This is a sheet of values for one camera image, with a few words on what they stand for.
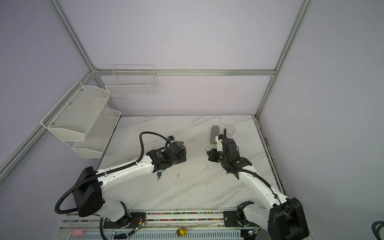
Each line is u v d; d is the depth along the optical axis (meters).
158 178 0.88
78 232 0.69
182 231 0.69
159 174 0.88
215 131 1.08
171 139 0.74
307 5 0.68
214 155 0.73
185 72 0.93
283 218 0.39
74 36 0.77
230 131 1.08
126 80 0.96
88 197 0.41
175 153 0.62
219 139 0.76
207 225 0.73
